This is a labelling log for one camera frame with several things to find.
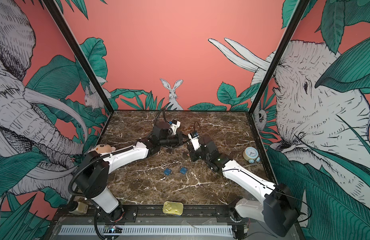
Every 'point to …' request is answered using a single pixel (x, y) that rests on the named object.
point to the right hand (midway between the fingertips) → (187, 146)
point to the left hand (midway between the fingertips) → (193, 137)
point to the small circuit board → (112, 229)
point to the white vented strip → (151, 229)
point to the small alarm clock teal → (251, 154)
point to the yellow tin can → (175, 208)
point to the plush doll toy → (103, 148)
